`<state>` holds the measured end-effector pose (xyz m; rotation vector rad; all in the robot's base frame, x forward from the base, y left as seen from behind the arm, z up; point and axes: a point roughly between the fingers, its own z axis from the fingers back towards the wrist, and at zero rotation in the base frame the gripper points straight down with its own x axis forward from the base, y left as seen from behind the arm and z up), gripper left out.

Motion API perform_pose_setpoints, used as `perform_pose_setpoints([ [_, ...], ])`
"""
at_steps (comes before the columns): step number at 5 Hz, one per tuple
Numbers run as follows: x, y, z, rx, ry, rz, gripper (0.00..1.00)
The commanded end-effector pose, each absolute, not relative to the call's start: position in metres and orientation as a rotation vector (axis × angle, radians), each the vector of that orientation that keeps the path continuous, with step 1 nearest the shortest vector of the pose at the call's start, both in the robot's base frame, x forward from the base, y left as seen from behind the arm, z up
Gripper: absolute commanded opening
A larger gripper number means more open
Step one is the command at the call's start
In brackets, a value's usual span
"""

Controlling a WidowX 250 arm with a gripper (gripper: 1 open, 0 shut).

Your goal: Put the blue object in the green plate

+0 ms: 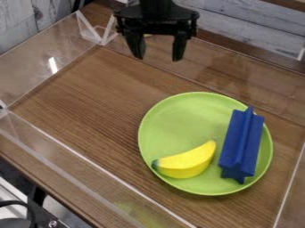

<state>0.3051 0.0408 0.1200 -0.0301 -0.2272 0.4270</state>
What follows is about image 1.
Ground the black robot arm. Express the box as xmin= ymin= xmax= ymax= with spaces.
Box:
xmin=113 ymin=0 xmax=200 ymax=61

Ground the green plate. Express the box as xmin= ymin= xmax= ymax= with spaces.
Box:
xmin=137 ymin=92 xmax=273 ymax=196

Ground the yellow toy banana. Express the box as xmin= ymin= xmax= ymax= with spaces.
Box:
xmin=151 ymin=140 xmax=216 ymax=179

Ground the blue star-shaped block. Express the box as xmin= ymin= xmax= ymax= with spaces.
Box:
xmin=218 ymin=107 xmax=264 ymax=184

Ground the black cable lower left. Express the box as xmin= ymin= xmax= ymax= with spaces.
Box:
xmin=0 ymin=199 xmax=60 ymax=228

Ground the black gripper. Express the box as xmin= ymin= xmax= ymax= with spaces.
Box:
xmin=113 ymin=3 xmax=199 ymax=61

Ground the clear acrylic enclosure wall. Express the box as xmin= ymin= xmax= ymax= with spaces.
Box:
xmin=0 ymin=9 xmax=305 ymax=228

